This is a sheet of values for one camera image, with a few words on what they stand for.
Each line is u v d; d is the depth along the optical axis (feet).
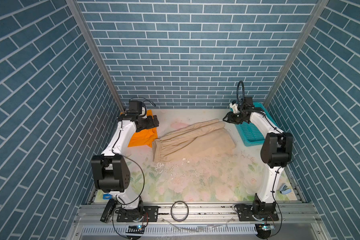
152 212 2.42
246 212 2.43
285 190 2.64
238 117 2.78
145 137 3.34
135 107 2.19
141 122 2.42
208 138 3.25
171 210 2.42
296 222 2.46
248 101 2.62
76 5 2.29
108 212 2.33
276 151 1.80
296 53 2.85
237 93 2.95
